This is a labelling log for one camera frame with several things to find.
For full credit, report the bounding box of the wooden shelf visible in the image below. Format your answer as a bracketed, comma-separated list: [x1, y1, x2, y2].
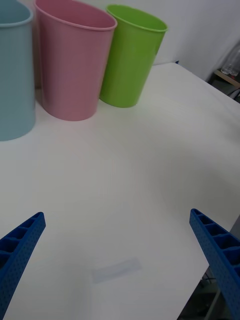
[214, 69, 240, 89]

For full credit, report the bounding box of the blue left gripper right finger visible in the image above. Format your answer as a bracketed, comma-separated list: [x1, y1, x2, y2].
[189, 208, 240, 320]

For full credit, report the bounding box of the pink plastic bin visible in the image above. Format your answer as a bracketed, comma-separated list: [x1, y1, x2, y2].
[33, 0, 118, 122]

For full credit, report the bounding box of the clear glass vessel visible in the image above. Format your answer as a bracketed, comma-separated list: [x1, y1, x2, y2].
[220, 47, 240, 77]

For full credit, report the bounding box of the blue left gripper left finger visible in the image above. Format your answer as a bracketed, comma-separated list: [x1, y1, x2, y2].
[0, 211, 47, 320]

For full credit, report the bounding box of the pale blue plastic bin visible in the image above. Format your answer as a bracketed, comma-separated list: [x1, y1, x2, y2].
[0, 0, 36, 142]

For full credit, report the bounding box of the green plastic bin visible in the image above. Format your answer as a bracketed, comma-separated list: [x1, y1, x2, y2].
[99, 4, 169, 109]

